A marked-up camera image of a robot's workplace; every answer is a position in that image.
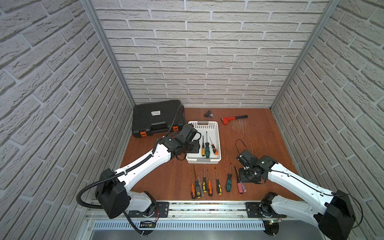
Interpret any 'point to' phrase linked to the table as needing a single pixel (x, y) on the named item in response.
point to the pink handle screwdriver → (239, 184)
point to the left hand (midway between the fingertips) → (198, 144)
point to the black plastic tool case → (157, 117)
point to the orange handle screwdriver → (209, 186)
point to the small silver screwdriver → (201, 188)
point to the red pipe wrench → (225, 119)
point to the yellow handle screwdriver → (203, 149)
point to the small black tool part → (208, 114)
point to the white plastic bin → (209, 145)
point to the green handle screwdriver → (229, 182)
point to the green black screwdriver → (207, 151)
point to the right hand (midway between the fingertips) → (243, 177)
